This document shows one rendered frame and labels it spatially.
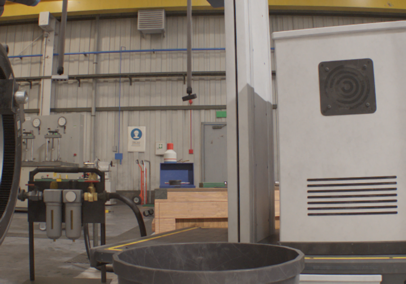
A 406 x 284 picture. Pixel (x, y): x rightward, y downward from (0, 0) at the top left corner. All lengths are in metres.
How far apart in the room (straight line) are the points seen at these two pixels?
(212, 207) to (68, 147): 6.22
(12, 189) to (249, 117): 0.88
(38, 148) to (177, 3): 6.01
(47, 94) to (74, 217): 10.67
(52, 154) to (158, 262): 7.34
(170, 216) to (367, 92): 1.16
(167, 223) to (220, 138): 10.03
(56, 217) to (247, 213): 1.19
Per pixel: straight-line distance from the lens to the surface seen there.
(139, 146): 12.11
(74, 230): 2.12
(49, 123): 8.25
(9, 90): 1.41
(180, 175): 2.12
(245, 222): 1.15
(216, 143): 11.89
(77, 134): 7.93
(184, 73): 11.88
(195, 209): 1.92
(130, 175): 12.14
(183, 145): 12.00
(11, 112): 1.44
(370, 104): 1.01
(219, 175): 11.84
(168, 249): 0.87
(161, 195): 1.92
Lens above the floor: 0.48
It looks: 7 degrees up
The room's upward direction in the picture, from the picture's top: 1 degrees counter-clockwise
